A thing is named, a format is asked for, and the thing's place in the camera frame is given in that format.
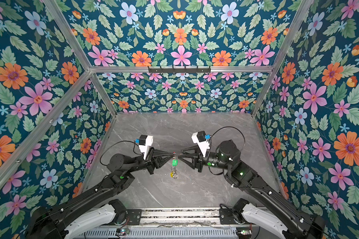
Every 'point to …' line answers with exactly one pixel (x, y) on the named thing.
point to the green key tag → (174, 162)
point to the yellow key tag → (171, 174)
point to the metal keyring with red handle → (174, 153)
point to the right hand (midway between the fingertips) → (181, 154)
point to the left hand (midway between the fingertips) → (171, 157)
